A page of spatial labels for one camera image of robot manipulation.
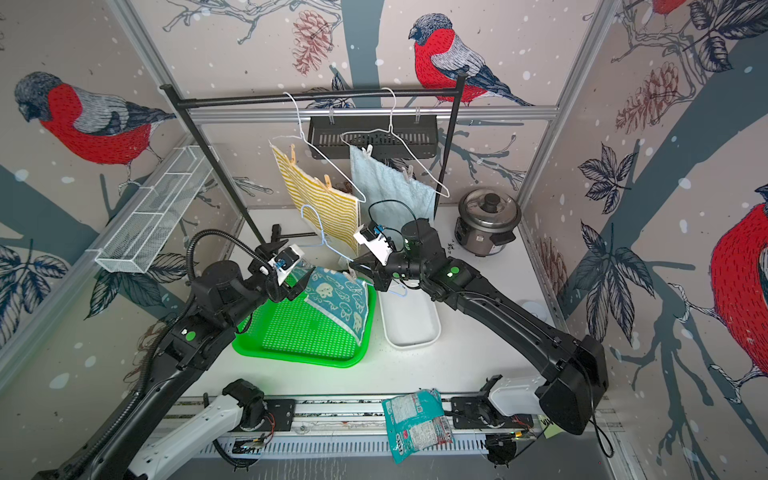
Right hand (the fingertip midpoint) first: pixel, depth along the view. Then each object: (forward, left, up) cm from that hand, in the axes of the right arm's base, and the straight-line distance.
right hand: (356, 259), depth 68 cm
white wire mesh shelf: (+5, +55, +1) cm, 56 cm away
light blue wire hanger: (+1, +5, +3) cm, 6 cm away
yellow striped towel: (+18, +9, -3) cm, 20 cm away
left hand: (+1, +13, +3) cm, 13 cm away
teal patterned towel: (0, +6, -21) cm, 22 cm away
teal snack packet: (-28, -15, -27) cm, 42 cm away
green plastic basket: (-6, +22, -30) cm, 38 cm away
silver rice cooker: (+27, -38, -14) cm, 48 cm away
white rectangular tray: (0, -13, -30) cm, 33 cm away
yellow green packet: (-27, -48, -31) cm, 63 cm away
